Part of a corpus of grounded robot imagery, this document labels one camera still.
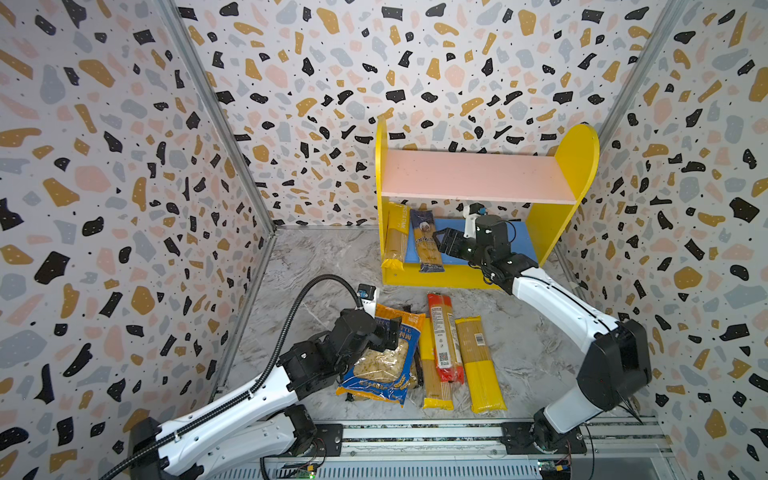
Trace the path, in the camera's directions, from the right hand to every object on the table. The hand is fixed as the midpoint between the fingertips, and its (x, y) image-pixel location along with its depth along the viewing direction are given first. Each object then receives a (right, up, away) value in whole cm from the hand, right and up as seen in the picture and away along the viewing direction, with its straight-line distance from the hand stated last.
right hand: (436, 230), depth 81 cm
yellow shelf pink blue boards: (-6, -7, +14) cm, 16 cm away
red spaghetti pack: (+3, -31, +7) cm, 32 cm away
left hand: (-13, -20, -10) cm, 26 cm away
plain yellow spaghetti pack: (+13, -43, -1) cm, 45 cm away
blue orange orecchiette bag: (-16, -38, -3) cm, 41 cm away
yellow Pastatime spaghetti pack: (-11, 0, +16) cm, 19 cm away
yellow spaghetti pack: (0, -44, -2) cm, 44 cm away
